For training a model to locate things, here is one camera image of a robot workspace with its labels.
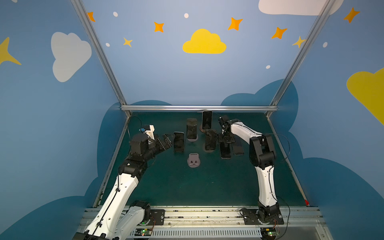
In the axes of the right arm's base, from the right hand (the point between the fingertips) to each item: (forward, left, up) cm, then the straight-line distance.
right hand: (225, 141), depth 104 cm
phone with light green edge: (-8, +31, +8) cm, 33 cm away
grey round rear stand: (0, +23, 0) cm, 23 cm away
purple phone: (-8, 0, 0) cm, 8 cm away
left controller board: (-55, +44, 0) cm, 70 cm away
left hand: (-18, +32, +26) cm, 45 cm away
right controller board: (-52, -17, -1) cm, 55 cm away
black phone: (+2, +23, +9) cm, 25 cm away
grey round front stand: (-19, +21, +4) cm, 29 cm away
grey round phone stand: (-9, +12, 0) cm, 15 cm away
